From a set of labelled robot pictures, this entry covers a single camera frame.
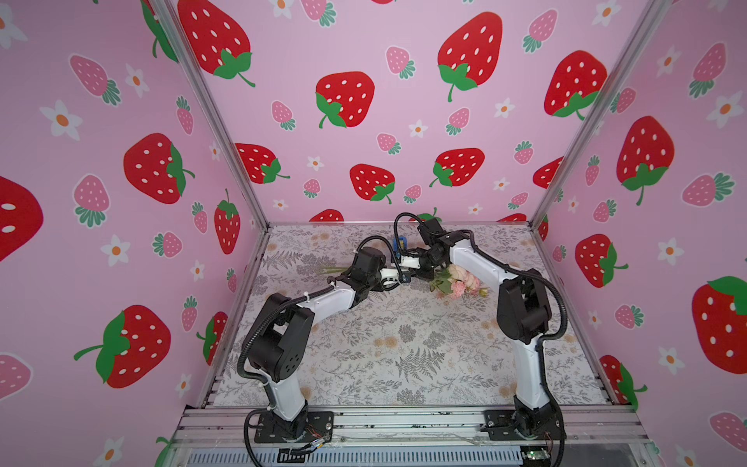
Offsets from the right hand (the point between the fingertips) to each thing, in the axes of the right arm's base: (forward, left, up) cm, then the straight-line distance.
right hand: (408, 269), depth 96 cm
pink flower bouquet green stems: (-3, -16, +1) cm, 16 cm away
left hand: (0, +9, +3) cm, 9 cm away
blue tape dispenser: (+13, +4, -2) cm, 13 cm away
